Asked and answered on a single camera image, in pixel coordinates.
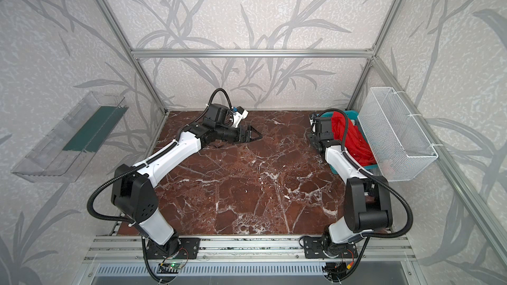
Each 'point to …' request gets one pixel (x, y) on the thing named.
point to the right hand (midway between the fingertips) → (322, 126)
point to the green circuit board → (172, 267)
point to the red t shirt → (356, 145)
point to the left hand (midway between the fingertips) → (258, 132)
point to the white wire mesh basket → (401, 152)
